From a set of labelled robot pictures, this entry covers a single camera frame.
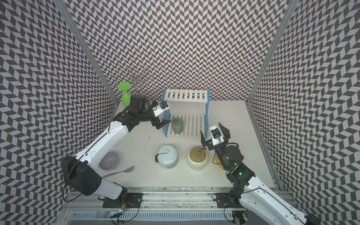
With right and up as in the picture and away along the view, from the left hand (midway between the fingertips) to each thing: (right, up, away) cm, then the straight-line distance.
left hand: (165, 113), depth 78 cm
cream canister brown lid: (+18, -25, 0) cm, 31 cm away
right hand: (+25, -8, -8) cm, 27 cm away
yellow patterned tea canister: (+27, -22, -15) cm, 38 cm away
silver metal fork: (-21, -33, +4) cm, 39 cm away
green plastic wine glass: (-27, +11, +11) cm, 31 cm away
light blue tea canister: (+1, -24, -1) cm, 24 cm away
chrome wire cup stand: (-26, +26, +27) cm, 46 cm away
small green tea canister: (+6, -8, +14) cm, 17 cm away
